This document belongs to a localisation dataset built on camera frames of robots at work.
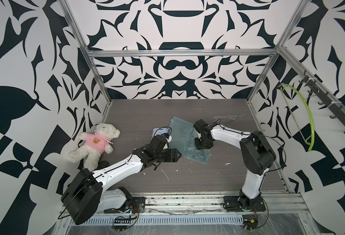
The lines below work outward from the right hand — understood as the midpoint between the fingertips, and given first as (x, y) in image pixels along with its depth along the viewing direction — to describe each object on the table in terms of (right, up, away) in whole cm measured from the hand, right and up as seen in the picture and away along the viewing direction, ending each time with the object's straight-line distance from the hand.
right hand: (199, 144), depth 95 cm
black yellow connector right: (+21, -32, -23) cm, 45 cm away
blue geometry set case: (-26, +8, +3) cm, 27 cm away
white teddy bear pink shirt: (-62, +2, -8) cm, 62 cm away
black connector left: (-41, -33, -22) cm, 57 cm away
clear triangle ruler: (+22, +16, +15) cm, 31 cm away
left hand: (-15, -1, -13) cm, 19 cm away
